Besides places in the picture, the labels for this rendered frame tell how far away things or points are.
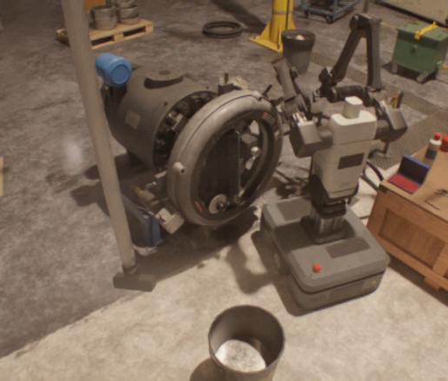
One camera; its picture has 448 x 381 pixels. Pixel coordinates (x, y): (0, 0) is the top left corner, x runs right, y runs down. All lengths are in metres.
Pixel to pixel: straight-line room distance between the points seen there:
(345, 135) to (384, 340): 1.07
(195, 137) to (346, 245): 1.00
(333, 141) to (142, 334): 1.32
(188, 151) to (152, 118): 0.42
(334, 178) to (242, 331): 0.83
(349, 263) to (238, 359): 0.74
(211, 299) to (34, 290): 1.01
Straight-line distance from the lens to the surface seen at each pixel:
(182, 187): 1.83
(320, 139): 1.68
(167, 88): 2.21
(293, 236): 2.16
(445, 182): 2.50
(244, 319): 1.81
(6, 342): 2.32
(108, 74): 2.24
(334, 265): 2.07
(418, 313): 2.37
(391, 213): 2.39
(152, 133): 2.09
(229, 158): 1.91
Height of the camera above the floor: 1.80
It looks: 40 degrees down
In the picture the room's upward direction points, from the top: straight up
